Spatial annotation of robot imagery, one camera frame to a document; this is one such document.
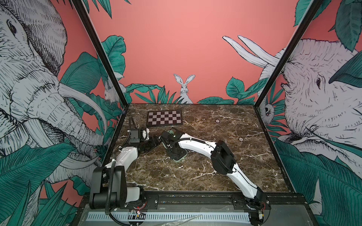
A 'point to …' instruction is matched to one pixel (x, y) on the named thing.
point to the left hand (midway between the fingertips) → (159, 139)
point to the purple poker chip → (218, 121)
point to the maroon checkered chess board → (159, 118)
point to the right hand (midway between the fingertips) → (172, 154)
